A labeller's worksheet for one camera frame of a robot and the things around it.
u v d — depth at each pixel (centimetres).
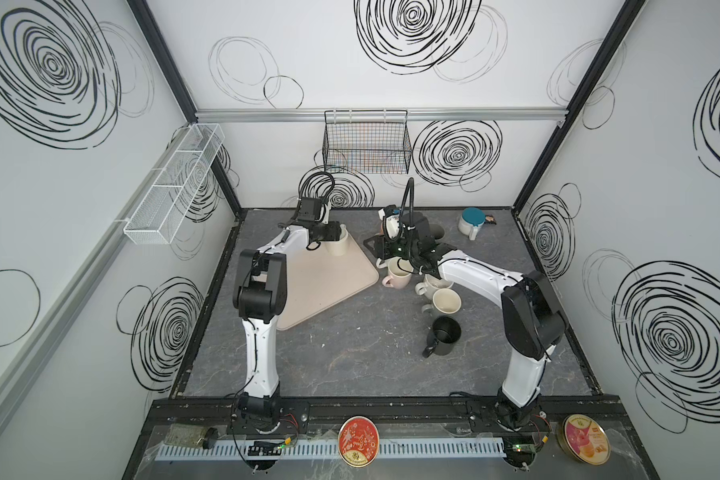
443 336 85
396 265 81
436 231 102
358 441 68
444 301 88
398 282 94
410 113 91
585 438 68
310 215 82
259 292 57
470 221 108
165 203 75
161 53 77
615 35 75
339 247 104
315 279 92
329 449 64
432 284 89
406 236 70
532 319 47
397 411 77
